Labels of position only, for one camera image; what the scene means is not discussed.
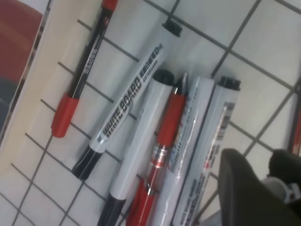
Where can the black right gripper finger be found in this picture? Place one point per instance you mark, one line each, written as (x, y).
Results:
(245, 200)

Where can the red gel pen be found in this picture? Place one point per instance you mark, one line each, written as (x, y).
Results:
(148, 188)

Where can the white marker under red pen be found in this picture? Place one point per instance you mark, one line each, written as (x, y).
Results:
(179, 158)

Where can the thin black red pen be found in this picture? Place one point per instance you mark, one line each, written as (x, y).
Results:
(70, 99)

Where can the white marker black cap right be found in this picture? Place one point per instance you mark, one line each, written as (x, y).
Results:
(217, 118)

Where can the red pencil with eraser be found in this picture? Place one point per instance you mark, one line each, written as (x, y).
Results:
(294, 145)

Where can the plain white marker black cap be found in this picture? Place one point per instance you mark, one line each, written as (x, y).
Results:
(155, 101)

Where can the white board marker black cap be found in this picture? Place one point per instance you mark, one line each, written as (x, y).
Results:
(146, 70)

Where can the robot brochure booklet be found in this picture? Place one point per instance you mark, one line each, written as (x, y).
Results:
(20, 22)

